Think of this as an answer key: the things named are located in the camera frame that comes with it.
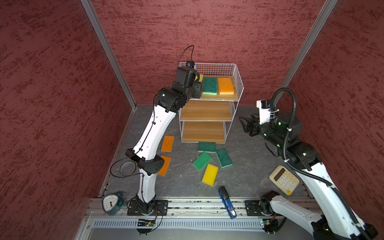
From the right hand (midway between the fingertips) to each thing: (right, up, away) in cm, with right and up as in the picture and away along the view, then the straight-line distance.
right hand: (244, 118), depth 64 cm
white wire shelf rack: (-7, +34, +36) cm, 50 cm away
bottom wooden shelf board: (-15, -9, +41) cm, 45 cm away
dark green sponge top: (-14, -19, +33) cm, 40 cm away
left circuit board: (-46, -52, +8) cm, 70 cm away
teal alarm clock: (-63, -42, +8) cm, 77 cm away
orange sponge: (-41, -17, +33) cm, 55 cm away
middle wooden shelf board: (-15, +5, +21) cm, 26 cm away
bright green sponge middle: (-18, -26, +25) cm, 41 cm away
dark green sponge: (-4, -25, +28) cm, 37 cm away
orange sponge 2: (-40, -30, +24) cm, 55 cm away
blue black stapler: (-5, -42, +9) cm, 44 cm away
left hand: (-22, +15, +5) cm, 27 cm away
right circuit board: (+15, -52, +7) cm, 55 cm away
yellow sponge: (-13, -33, +21) cm, 41 cm away
